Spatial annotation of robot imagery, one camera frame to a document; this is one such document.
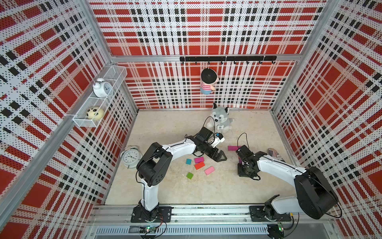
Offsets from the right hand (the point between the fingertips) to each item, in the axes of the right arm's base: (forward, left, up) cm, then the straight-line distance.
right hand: (244, 173), depth 87 cm
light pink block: (+2, +21, 0) cm, 21 cm away
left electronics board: (-27, +50, +2) cm, 57 cm away
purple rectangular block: (+2, +5, +12) cm, 13 cm away
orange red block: (+5, +27, -1) cm, 27 cm away
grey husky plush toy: (+28, +14, +14) cm, 34 cm away
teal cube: (+8, +34, -1) cm, 35 cm away
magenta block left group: (+8, +28, 0) cm, 29 cm away
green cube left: (-1, +33, -1) cm, 33 cm away
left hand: (+8, +13, +7) cm, 17 cm away
